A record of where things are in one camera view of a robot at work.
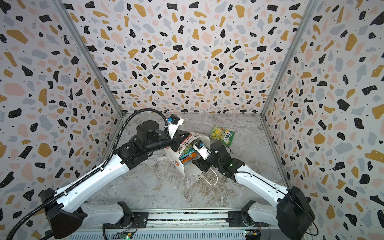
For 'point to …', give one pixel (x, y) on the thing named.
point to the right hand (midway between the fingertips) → (194, 155)
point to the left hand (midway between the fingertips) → (189, 131)
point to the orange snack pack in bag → (192, 156)
